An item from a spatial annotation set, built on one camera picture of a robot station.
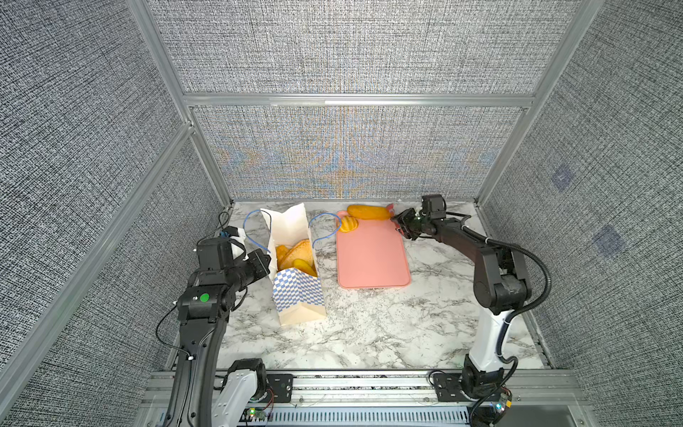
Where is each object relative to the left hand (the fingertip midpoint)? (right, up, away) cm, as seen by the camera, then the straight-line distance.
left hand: (270, 256), depth 71 cm
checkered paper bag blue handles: (+6, -13, +6) cm, 15 cm away
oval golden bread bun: (+7, -6, +16) cm, 18 cm away
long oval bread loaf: (+30, +13, +35) cm, 49 cm away
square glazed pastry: (-2, -1, +23) cm, 23 cm away
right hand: (+38, +11, +28) cm, 48 cm away
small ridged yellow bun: (+22, +9, +35) cm, 43 cm away
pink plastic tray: (+32, -3, +32) cm, 45 cm away
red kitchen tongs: (+38, +15, +33) cm, 52 cm away
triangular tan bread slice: (+5, -1, +19) cm, 20 cm away
